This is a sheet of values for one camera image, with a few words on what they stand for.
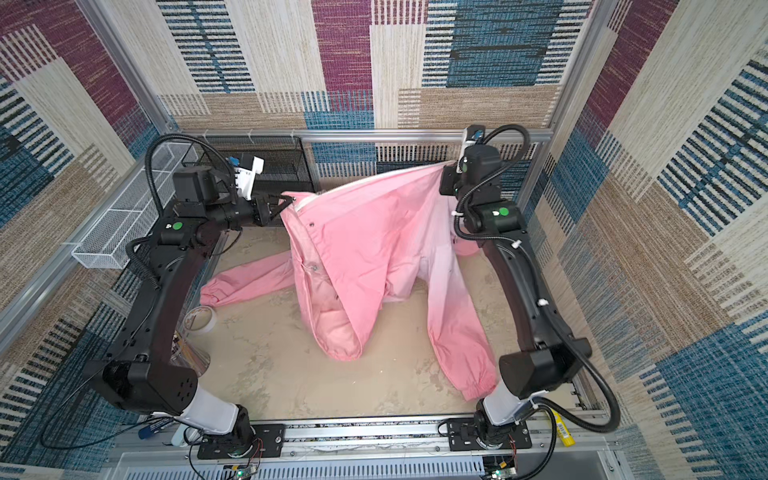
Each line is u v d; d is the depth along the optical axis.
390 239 0.83
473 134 0.58
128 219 0.76
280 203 0.70
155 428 0.74
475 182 0.50
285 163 0.94
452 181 0.65
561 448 0.71
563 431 0.73
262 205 0.61
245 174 0.61
